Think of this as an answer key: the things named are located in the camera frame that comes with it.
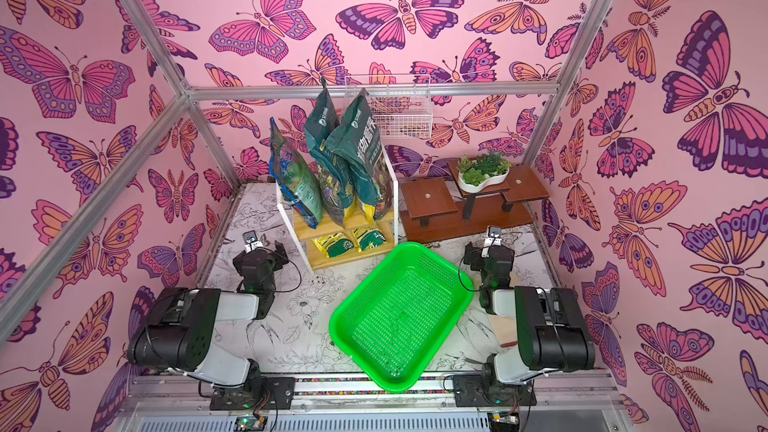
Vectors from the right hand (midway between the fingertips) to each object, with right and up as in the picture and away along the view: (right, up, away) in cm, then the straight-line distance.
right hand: (482, 242), depth 93 cm
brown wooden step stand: (-13, +10, -1) cm, 17 cm away
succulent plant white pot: (-4, +20, -10) cm, 23 cm away
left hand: (-68, 0, 0) cm, 68 cm away
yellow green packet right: (-36, +1, +1) cm, 36 cm away
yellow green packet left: (-47, -1, +2) cm, 47 cm away
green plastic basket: (-27, -20, -7) cm, 34 cm away
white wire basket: (-25, +45, +3) cm, 52 cm away
